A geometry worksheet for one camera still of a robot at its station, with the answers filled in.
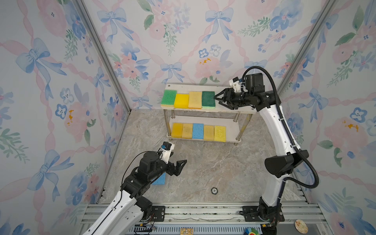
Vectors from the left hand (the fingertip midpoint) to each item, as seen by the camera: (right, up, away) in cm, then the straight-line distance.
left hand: (179, 156), depth 72 cm
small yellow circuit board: (+4, -35, -4) cm, 35 cm away
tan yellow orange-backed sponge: (+3, +11, +25) cm, 28 cm away
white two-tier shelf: (+7, +25, +47) cm, 54 cm away
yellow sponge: (+18, +10, +24) cm, 31 cm away
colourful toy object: (+34, -35, -4) cm, 49 cm away
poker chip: (+19, -21, +9) cm, 30 cm away
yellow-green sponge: (+25, +10, +25) cm, 37 cm away
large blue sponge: (+11, +10, +25) cm, 29 cm away
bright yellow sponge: (-3, +12, +25) cm, 28 cm away
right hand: (+18, +29, 0) cm, 34 cm away
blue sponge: (-11, -17, +11) cm, 23 cm away
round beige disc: (+59, -33, -2) cm, 68 cm away
